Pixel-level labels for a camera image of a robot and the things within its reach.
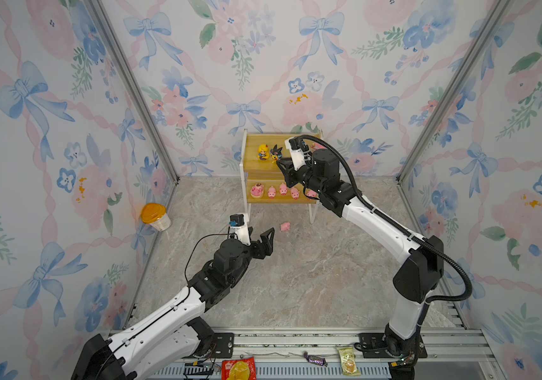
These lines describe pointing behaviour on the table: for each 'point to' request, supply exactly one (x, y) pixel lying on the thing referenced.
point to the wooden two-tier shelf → (262, 181)
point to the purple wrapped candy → (315, 359)
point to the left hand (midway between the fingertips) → (265, 228)
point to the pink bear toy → (257, 191)
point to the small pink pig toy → (285, 226)
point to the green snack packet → (348, 362)
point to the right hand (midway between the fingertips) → (282, 158)
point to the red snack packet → (238, 369)
